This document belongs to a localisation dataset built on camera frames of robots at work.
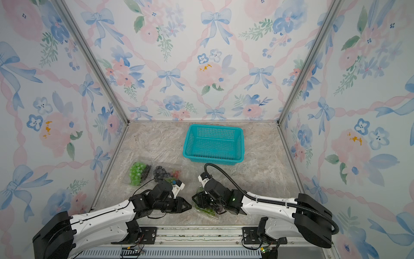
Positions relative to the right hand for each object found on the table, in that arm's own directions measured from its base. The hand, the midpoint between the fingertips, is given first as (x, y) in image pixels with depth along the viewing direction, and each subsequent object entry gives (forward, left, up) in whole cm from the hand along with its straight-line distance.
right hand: (189, 193), depth 78 cm
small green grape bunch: (-7, -9, -5) cm, 12 cm away
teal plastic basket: (+36, -12, -9) cm, 39 cm away
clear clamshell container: (+15, +12, -7) cm, 21 cm away
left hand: (-6, -1, -3) cm, 7 cm away
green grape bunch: (+12, +31, -2) cm, 33 cm away
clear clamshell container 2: (+3, -5, -3) cm, 7 cm away
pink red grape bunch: (+12, +9, -6) cm, 16 cm away
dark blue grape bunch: (+11, +17, -3) cm, 21 cm away
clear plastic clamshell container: (+12, +27, -6) cm, 30 cm away
